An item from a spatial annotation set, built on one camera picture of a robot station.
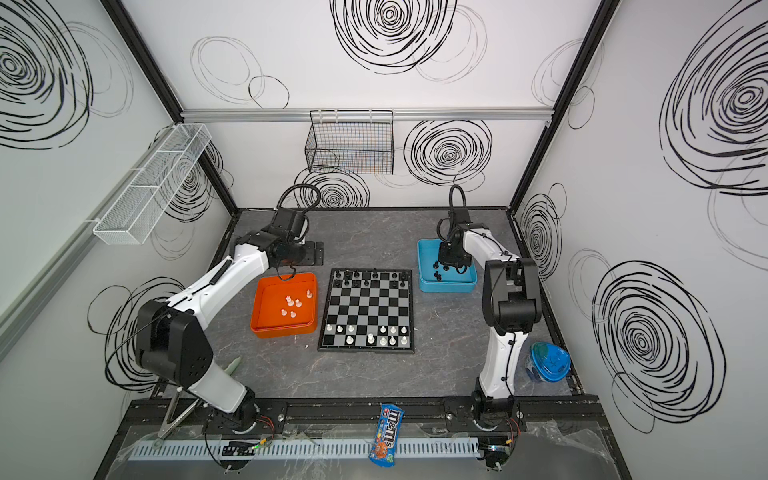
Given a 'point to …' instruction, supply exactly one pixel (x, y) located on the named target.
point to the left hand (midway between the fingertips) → (312, 253)
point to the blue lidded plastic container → (550, 362)
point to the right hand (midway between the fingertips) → (445, 259)
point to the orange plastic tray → (284, 308)
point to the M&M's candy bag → (383, 451)
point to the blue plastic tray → (437, 277)
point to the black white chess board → (368, 311)
